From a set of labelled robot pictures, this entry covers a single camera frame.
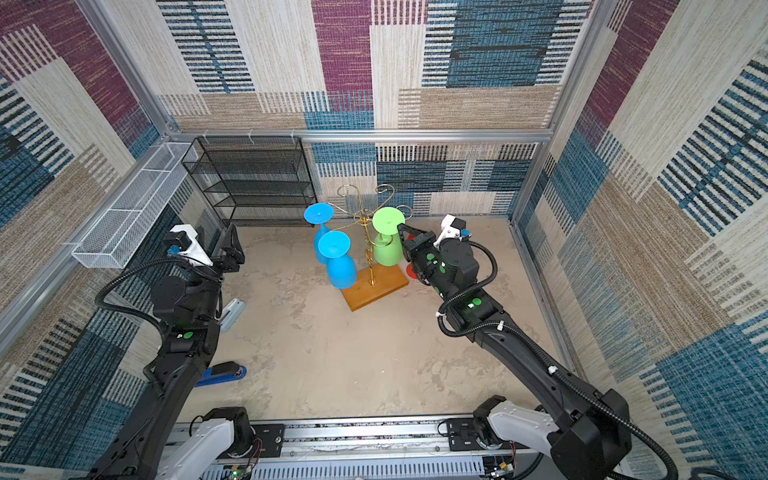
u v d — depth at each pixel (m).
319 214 0.76
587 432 0.38
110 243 0.70
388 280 1.02
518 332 0.48
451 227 0.64
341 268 0.77
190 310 0.53
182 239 0.53
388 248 0.74
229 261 0.62
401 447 0.73
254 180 1.10
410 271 1.05
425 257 0.60
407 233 0.67
